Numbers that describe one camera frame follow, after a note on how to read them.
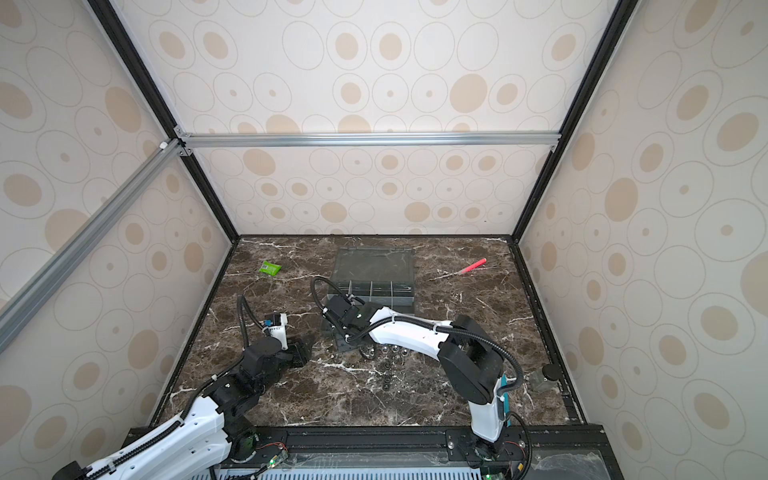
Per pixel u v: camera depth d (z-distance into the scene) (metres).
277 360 0.62
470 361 0.47
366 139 0.90
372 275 1.10
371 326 0.57
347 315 0.66
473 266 1.11
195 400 0.55
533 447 0.75
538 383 0.80
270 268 1.09
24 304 0.52
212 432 0.55
